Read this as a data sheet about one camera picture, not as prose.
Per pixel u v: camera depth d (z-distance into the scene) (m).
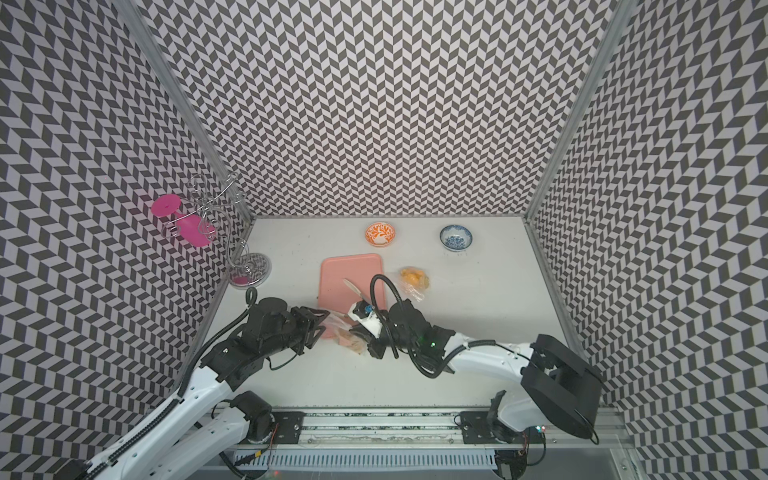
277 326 0.60
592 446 0.72
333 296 0.96
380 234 1.11
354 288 0.96
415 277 0.94
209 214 1.02
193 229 0.89
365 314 0.64
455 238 1.09
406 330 0.58
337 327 0.76
